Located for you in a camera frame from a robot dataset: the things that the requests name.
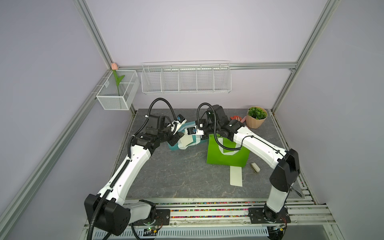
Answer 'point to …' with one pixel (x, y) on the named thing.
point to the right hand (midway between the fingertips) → (188, 126)
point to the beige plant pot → (253, 123)
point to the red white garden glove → (239, 118)
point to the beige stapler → (256, 168)
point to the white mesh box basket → (119, 90)
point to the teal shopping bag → (190, 124)
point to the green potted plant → (257, 113)
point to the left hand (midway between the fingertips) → (179, 131)
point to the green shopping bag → (217, 155)
